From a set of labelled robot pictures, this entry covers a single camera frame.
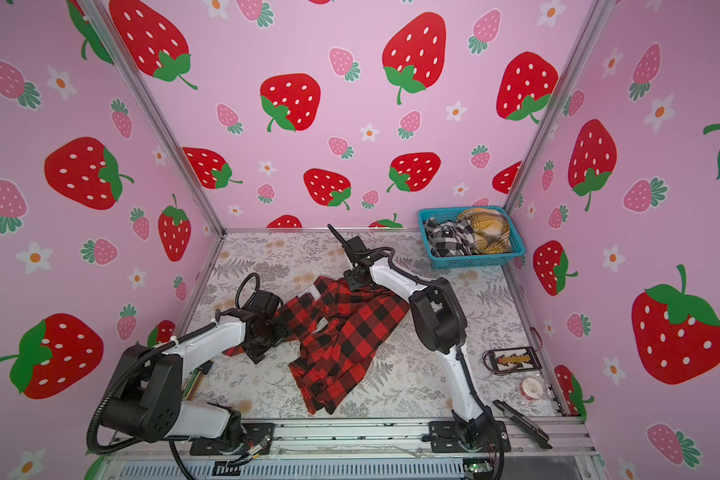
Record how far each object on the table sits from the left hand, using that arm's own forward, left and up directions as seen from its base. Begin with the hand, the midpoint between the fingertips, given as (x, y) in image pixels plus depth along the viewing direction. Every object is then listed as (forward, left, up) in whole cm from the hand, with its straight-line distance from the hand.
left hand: (283, 339), depth 91 cm
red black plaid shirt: (+1, -18, +4) cm, 18 cm away
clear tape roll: (-14, -72, 0) cm, 73 cm away
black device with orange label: (-6, -70, +1) cm, 70 cm away
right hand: (+21, -22, +4) cm, 31 cm away
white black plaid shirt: (+36, -56, +9) cm, 67 cm away
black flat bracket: (-23, -68, 0) cm, 71 cm away
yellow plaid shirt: (+39, -71, +11) cm, 82 cm away
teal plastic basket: (+55, -60, +4) cm, 82 cm away
